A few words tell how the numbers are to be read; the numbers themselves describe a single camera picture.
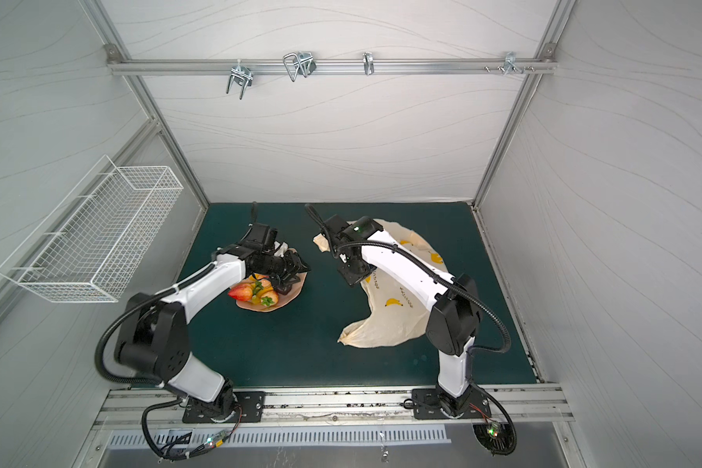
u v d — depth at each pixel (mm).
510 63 764
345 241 570
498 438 728
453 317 461
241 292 844
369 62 786
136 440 691
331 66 797
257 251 704
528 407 749
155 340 441
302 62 765
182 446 691
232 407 717
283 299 889
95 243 689
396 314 763
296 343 877
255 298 857
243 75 790
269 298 861
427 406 715
